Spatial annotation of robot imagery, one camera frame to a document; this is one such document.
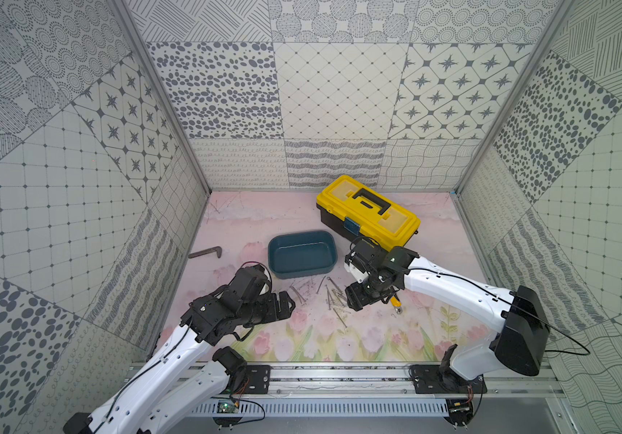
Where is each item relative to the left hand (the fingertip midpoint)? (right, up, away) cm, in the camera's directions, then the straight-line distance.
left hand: (284, 303), depth 72 cm
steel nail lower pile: (+16, -9, +14) cm, 23 cm away
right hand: (+22, -2, +6) cm, 23 cm away
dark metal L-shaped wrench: (-30, +11, +29) cm, 43 cm away
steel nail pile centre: (+15, -3, +18) cm, 24 cm away
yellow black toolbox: (+23, +25, +19) cm, 39 cm away
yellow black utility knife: (+35, -6, +16) cm, 39 cm away
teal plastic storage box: (+2, +9, +30) cm, 32 cm away
